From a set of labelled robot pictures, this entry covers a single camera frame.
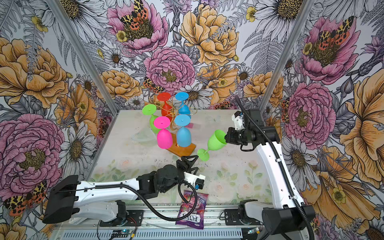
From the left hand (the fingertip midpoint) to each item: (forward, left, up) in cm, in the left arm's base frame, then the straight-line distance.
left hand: (193, 160), depth 73 cm
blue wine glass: (+29, +6, +6) cm, 30 cm away
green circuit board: (-25, +33, -21) cm, 46 cm away
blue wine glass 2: (+11, +5, +3) cm, 13 cm away
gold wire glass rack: (+17, +10, -19) cm, 27 cm away
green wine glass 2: (+4, -10, +11) cm, 15 cm away
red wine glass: (+23, +14, +11) cm, 29 cm away
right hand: (+7, -15, +7) cm, 18 cm away
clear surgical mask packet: (+30, +34, -20) cm, 49 cm away
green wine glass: (+22, +22, +12) cm, 34 cm away
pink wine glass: (+11, +14, +5) cm, 19 cm away
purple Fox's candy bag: (-21, -1, -18) cm, 28 cm away
